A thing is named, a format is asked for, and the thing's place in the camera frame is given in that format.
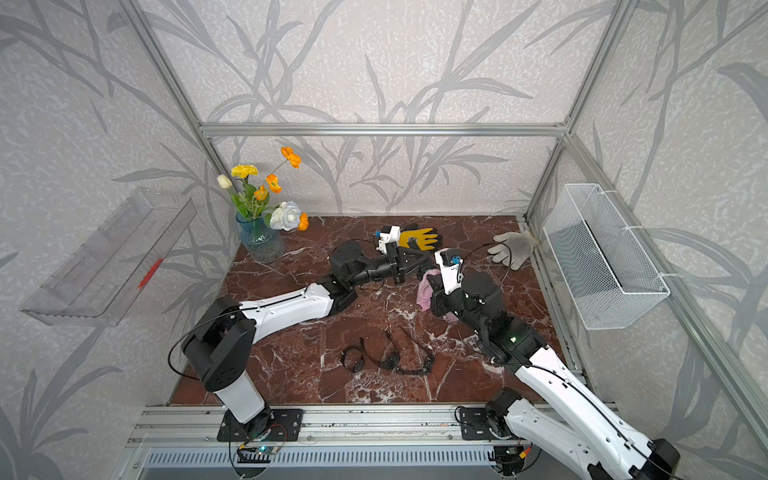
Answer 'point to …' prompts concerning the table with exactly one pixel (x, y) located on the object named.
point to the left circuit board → (255, 454)
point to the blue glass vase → (262, 242)
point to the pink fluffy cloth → (425, 289)
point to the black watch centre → (390, 359)
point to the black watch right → (427, 367)
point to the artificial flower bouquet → (253, 201)
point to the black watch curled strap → (352, 358)
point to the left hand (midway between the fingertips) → (429, 262)
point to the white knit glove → (515, 250)
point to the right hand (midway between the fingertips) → (427, 275)
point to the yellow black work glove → (418, 239)
